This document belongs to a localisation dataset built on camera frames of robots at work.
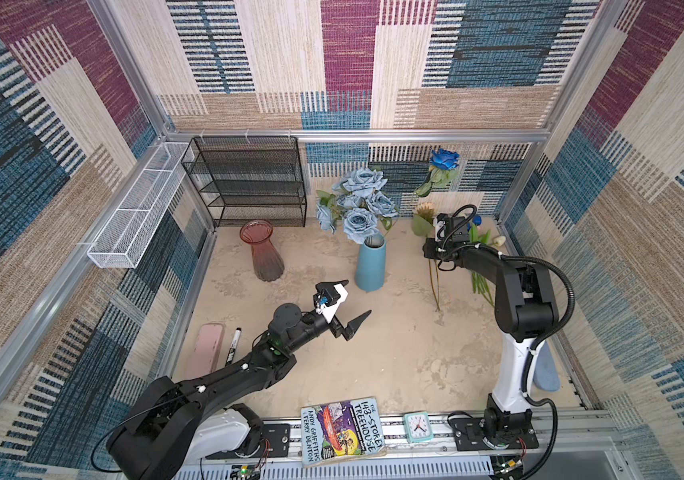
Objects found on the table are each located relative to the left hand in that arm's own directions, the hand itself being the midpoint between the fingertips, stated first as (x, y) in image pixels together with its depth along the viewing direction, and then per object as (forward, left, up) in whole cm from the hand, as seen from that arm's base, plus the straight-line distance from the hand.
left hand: (357, 292), depth 73 cm
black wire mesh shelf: (+50, +37, -4) cm, 63 cm away
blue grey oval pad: (-14, -50, -19) cm, 55 cm away
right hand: (+27, -26, -17) cm, 41 cm away
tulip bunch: (+35, -47, -20) cm, 62 cm away
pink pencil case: (-6, +42, -21) cm, 47 cm away
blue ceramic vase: (+15, -5, -9) cm, 19 cm away
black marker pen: (-4, +35, -22) cm, 42 cm away
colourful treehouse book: (-26, +5, -21) cm, 33 cm away
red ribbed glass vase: (+20, +28, -14) cm, 37 cm away
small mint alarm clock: (-25, -14, -22) cm, 36 cm away
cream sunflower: (+44, -28, -22) cm, 56 cm away
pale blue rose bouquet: (+19, 0, +10) cm, 22 cm away
